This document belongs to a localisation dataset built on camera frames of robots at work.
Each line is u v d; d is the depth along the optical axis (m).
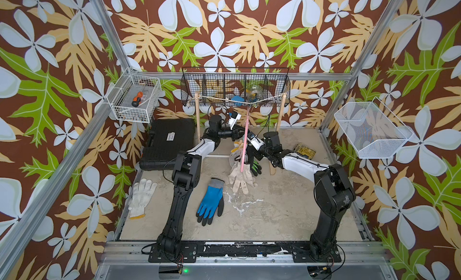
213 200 0.84
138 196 0.90
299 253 0.74
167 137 1.05
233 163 0.89
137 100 0.80
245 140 0.74
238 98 0.96
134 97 0.80
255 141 0.83
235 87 0.99
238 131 0.90
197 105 0.74
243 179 0.92
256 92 0.91
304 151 1.05
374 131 0.80
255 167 0.96
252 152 0.84
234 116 0.88
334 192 0.50
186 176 0.65
